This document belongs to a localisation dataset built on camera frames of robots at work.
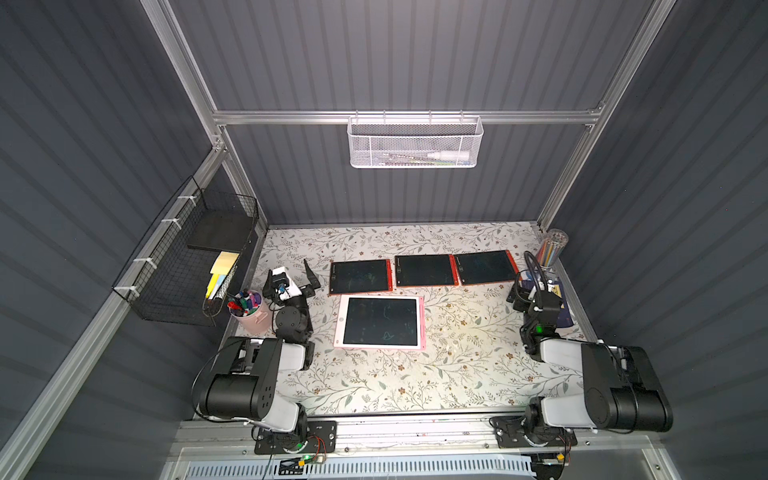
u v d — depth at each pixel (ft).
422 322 3.07
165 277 2.25
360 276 3.45
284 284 2.24
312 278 2.62
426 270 3.53
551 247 2.99
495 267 3.65
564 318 3.00
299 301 2.48
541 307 2.23
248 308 2.79
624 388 1.42
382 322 3.12
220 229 2.66
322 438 2.38
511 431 2.42
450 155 2.94
